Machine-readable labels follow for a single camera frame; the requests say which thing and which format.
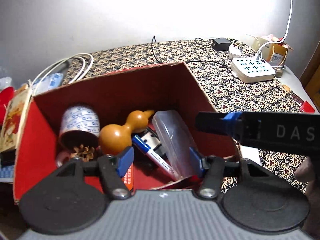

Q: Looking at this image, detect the brown gourd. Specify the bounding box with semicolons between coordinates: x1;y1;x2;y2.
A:
99;110;155;155

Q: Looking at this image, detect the clear plastic case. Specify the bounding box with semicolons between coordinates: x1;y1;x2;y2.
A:
152;110;196;177

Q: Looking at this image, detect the pine cone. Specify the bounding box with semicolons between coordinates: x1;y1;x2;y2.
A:
70;145;95;162

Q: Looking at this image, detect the blue white marker pen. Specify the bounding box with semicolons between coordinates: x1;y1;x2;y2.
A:
132;135;180;181

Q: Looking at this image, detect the white blue printed cup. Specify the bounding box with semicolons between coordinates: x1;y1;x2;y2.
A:
59;104;100;150

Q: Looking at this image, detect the white power strip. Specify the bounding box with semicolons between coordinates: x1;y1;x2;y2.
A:
231;57;276;83

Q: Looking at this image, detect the patterned floral tablecloth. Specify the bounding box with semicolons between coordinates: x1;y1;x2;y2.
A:
62;38;313;194

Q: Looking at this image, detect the red cardboard box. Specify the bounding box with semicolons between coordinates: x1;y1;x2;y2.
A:
13;63;239;202

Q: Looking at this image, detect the white charger plug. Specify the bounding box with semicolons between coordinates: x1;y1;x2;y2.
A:
228;46;241;60

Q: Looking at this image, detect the black power adapter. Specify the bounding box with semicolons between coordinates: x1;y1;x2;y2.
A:
212;38;231;51

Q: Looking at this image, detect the blue white tissue pack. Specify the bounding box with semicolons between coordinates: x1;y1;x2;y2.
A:
32;73;63;95

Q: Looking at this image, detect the illustrated paper bag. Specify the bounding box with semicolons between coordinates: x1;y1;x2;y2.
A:
1;84;32;152

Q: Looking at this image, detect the red round cushion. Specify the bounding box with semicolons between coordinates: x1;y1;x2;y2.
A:
0;87;15;126

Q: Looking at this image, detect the white power cord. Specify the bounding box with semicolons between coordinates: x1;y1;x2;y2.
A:
255;0;295;61

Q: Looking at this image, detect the coiled white cable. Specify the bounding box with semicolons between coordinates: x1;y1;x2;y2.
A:
31;52;94;97

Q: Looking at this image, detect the thin black cable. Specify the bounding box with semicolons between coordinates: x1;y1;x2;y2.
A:
151;35;228;68

